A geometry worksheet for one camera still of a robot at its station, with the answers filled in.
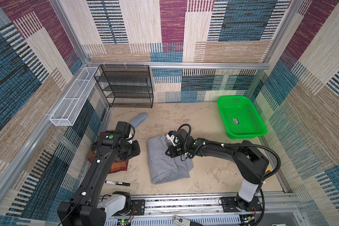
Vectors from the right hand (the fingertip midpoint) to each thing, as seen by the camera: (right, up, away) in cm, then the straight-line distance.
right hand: (167, 155), depth 85 cm
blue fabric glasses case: (-22, +21, +24) cm, 38 cm away
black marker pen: (-28, -15, -4) cm, 32 cm away
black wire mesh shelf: (-32, +47, +26) cm, 62 cm away
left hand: (-15, +5, -10) cm, 18 cm away
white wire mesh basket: (-49, +26, -14) cm, 57 cm away
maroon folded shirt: (-28, -7, 0) cm, 29 cm away
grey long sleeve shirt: (-2, -7, -3) cm, 8 cm away
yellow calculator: (+59, -8, -1) cm, 60 cm away
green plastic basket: (+55, +21, +23) cm, 63 cm away
